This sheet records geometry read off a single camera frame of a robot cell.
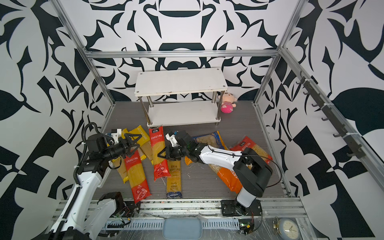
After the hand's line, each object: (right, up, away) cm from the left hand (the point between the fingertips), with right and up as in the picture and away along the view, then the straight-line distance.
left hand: (141, 138), depth 74 cm
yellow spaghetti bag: (-4, -9, +19) cm, 22 cm away
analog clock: (+67, -39, -8) cm, 78 cm away
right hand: (+8, -9, +1) cm, 12 cm away
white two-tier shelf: (+16, +26, +48) cm, 57 cm away
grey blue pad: (+21, -39, -7) cm, 45 cm away
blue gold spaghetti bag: (+15, -25, +7) cm, 30 cm away
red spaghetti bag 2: (+10, -14, -2) cm, 17 cm away
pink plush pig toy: (+51, +20, +37) cm, 66 cm away
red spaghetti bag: (-5, -23, +7) cm, 24 cm away
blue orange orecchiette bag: (+39, -4, +20) cm, 44 cm away
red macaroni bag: (+58, -6, +20) cm, 62 cm away
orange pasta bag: (+45, -22, +8) cm, 51 cm away
